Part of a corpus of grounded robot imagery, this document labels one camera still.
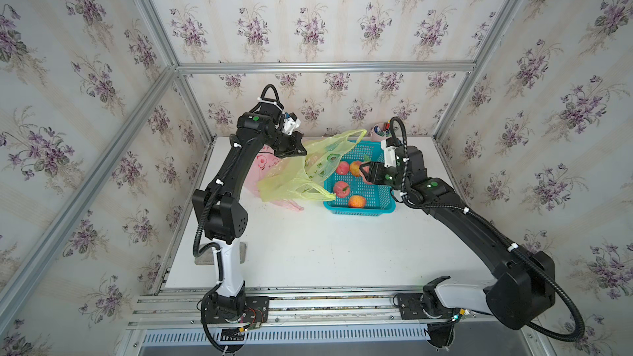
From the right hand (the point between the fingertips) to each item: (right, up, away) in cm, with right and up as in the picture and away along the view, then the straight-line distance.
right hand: (371, 167), depth 80 cm
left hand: (-22, +5, +2) cm, 22 cm away
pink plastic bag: (-41, +2, +28) cm, 50 cm away
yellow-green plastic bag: (-23, -3, -2) cm, 24 cm away
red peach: (-7, -1, +22) cm, 23 cm away
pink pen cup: (+10, +15, +27) cm, 33 cm away
